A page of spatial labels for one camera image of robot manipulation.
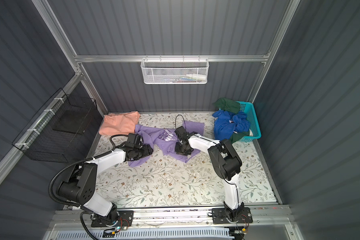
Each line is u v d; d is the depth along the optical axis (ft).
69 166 1.49
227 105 3.78
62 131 2.42
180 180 2.84
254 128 3.32
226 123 3.27
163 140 3.38
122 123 3.65
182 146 2.70
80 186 1.48
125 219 2.38
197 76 2.84
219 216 2.38
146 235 2.53
